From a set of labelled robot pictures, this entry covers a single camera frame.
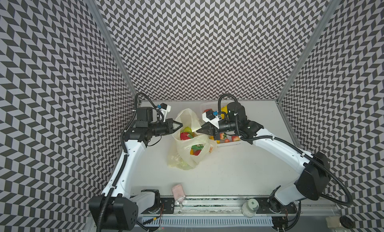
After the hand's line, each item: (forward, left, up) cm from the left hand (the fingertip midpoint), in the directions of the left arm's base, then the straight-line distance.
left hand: (182, 126), depth 72 cm
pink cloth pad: (-25, +2, -19) cm, 31 cm away
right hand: (-5, -7, +1) cm, 9 cm away
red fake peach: (-9, -18, +5) cm, 20 cm away
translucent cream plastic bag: (-11, -4, +2) cm, 12 cm away
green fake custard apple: (-4, -3, +3) cm, 6 cm away
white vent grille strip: (-36, -15, -27) cm, 47 cm away
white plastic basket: (+6, -25, -23) cm, 34 cm away
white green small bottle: (-32, -30, -16) cm, 46 cm away
